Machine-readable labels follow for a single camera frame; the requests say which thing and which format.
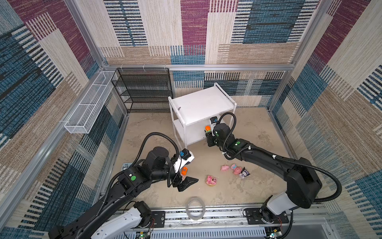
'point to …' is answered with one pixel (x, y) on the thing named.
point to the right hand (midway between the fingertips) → (208, 135)
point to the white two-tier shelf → (191, 111)
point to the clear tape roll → (195, 208)
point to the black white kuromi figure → (244, 173)
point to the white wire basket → (80, 119)
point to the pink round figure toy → (237, 170)
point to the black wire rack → (144, 90)
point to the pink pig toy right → (225, 168)
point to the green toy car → (184, 171)
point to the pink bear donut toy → (210, 180)
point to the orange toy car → (208, 128)
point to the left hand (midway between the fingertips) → (192, 169)
